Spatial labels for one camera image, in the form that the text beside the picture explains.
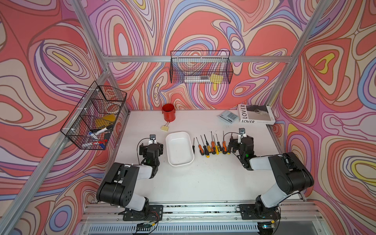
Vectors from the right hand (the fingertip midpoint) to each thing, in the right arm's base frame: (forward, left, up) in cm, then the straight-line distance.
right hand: (240, 139), depth 95 cm
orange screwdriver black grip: (-6, +11, -4) cm, 13 cm away
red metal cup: (+25, +49, +5) cm, 55 cm away
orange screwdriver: (-5, +19, -3) cm, 19 cm away
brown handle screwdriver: (-3, +21, -4) cm, 22 cm away
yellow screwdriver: (-2, +16, -5) cm, 17 cm away
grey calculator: (+24, +2, -4) cm, 25 cm away
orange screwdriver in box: (-4, +26, -4) cm, 27 cm away
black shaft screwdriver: (-1, +31, -5) cm, 32 cm away
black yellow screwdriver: (-3, +14, -4) cm, 15 cm away
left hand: (-2, +58, +2) cm, 59 cm away
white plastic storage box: (-4, +41, -4) cm, 41 cm away
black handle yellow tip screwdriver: (-7, +23, -4) cm, 24 cm away
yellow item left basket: (-5, +74, +28) cm, 79 cm away
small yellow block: (+13, +52, -2) cm, 54 cm away
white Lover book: (+24, -19, -2) cm, 30 cm away
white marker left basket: (-9, +82, +22) cm, 85 cm away
